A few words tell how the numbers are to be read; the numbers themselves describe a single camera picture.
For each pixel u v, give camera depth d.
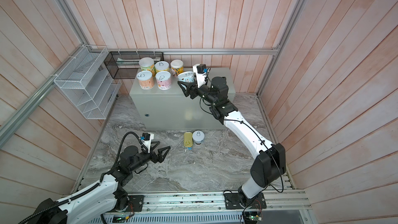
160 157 0.71
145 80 0.73
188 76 0.64
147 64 0.76
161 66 0.78
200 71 0.58
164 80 0.72
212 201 0.76
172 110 0.83
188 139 0.93
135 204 0.73
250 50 0.97
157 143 0.82
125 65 1.04
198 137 0.91
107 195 0.55
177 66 0.76
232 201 0.73
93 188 0.51
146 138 0.70
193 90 0.63
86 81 0.69
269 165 0.42
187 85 0.62
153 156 0.71
